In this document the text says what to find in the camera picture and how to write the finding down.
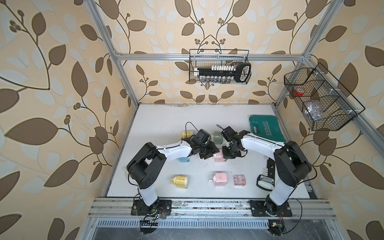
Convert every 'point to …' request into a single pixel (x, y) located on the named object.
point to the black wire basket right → (326, 105)
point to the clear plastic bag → (314, 112)
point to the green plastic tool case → (267, 126)
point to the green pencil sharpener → (217, 137)
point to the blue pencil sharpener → (184, 159)
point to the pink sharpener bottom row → (219, 179)
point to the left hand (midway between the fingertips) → (217, 151)
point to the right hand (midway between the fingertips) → (226, 157)
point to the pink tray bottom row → (239, 180)
